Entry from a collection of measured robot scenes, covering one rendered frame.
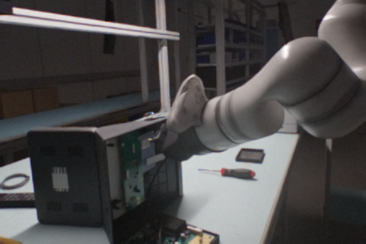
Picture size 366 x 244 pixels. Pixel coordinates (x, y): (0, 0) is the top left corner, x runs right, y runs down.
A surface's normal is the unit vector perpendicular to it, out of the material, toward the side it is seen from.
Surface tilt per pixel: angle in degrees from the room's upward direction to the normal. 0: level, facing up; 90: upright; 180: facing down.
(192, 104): 70
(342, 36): 120
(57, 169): 90
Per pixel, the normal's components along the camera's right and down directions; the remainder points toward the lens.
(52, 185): -0.19, 0.16
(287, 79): -0.61, 0.20
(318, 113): -0.35, 0.62
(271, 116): 0.58, -0.07
